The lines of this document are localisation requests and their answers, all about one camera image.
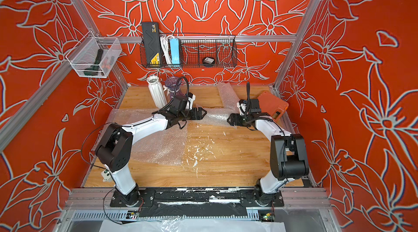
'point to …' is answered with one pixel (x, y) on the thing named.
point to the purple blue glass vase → (172, 84)
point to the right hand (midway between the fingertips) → (230, 119)
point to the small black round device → (208, 61)
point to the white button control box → (106, 175)
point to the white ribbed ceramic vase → (157, 91)
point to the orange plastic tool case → (272, 105)
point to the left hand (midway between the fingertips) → (202, 111)
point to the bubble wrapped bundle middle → (217, 116)
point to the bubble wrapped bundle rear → (228, 97)
